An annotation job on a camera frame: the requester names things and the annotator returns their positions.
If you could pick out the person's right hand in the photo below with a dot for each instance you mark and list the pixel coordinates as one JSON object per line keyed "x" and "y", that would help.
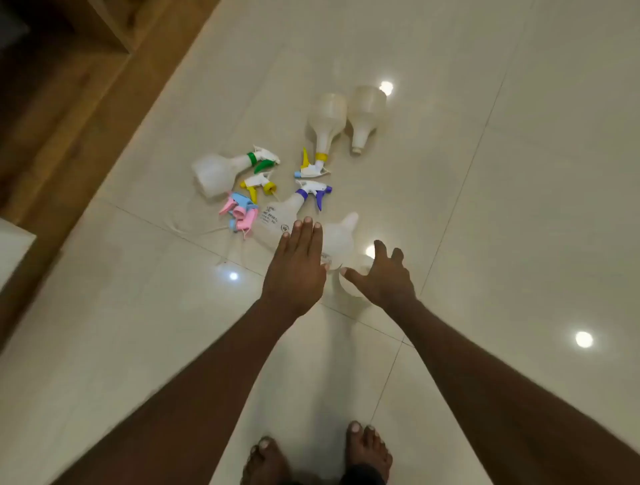
{"x": 387, "y": 285}

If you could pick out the person's left hand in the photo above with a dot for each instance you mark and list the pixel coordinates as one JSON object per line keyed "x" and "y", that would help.
{"x": 295, "y": 275}

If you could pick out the bottle with purple-nozzle sprayer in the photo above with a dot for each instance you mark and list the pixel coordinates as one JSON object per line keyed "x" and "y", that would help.
{"x": 277, "y": 220}

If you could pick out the white nozzle yellow tip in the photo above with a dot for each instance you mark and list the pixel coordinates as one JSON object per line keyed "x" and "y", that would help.
{"x": 257, "y": 181}

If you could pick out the white nozzle green trigger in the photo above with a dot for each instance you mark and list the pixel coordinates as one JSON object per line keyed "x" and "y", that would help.
{"x": 265, "y": 156}

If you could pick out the wooden cabinet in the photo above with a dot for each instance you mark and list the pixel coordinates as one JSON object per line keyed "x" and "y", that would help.
{"x": 75, "y": 125}

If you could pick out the person's right forearm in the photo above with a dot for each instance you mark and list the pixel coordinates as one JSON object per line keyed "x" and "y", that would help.
{"x": 500, "y": 409}

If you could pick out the person's left forearm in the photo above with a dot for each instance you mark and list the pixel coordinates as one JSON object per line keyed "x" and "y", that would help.
{"x": 200, "y": 399}

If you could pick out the person's right foot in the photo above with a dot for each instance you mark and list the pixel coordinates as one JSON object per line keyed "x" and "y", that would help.
{"x": 367, "y": 447}

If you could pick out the person's foot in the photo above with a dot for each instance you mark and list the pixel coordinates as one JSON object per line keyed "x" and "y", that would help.
{"x": 267, "y": 464}
{"x": 367, "y": 447}

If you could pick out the person's left foot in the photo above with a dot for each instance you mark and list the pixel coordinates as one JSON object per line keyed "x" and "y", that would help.
{"x": 267, "y": 464}

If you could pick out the black trousers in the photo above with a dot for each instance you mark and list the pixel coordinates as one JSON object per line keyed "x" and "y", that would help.
{"x": 362, "y": 475}

